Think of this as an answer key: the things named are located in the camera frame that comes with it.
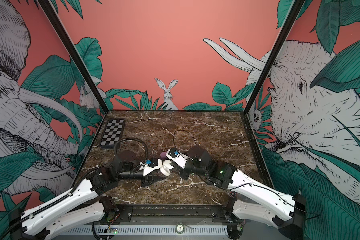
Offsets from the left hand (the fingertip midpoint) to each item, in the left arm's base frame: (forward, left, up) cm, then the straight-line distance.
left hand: (163, 171), depth 66 cm
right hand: (+3, -3, +3) cm, 5 cm away
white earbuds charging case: (+2, -1, +1) cm, 2 cm away
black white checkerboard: (+36, +39, -19) cm, 56 cm away
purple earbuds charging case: (+19, +3, -20) cm, 28 cm away
